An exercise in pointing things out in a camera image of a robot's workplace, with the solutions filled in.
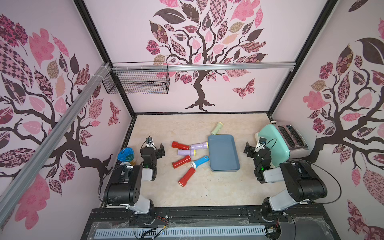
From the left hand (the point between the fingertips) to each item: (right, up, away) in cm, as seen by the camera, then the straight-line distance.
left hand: (154, 147), depth 94 cm
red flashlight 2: (+22, -7, -3) cm, 23 cm away
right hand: (+64, +4, -3) cm, 64 cm away
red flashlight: (+13, +1, +3) cm, 13 cm away
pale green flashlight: (+42, +12, +15) cm, 47 cm away
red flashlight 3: (+20, -18, -11) cm, 29 cm away
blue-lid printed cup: (-14, -3, -8) cm, 17 cm away
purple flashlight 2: (+24, -3, 0) cm, 25 cm away
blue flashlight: (+27, -9, -5) cm, 29 cm away
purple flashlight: (+32, +1, +3) cm, 32 cm away
